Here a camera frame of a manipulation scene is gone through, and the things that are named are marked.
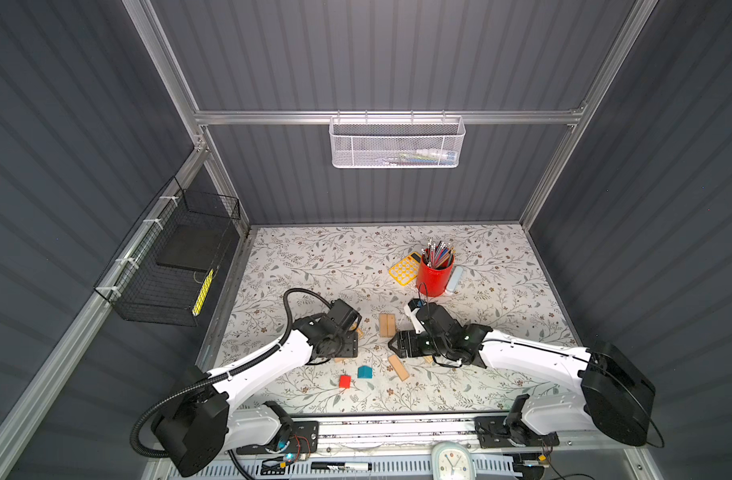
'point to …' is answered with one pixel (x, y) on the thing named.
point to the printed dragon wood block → (360, 333)
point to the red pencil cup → (432, 281)
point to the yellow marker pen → (203, 292)
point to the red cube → (345, 381)
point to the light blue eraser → (455, 278)
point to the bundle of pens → (438, 255)
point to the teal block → (364, 372)
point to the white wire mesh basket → (396, 141)
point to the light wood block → (341, 360)
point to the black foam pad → (192, 246)
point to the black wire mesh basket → (163, 268)
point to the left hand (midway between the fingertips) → (347, 346)
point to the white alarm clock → (452, 461)
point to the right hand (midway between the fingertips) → (399, 346)
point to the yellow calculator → (406, 270)
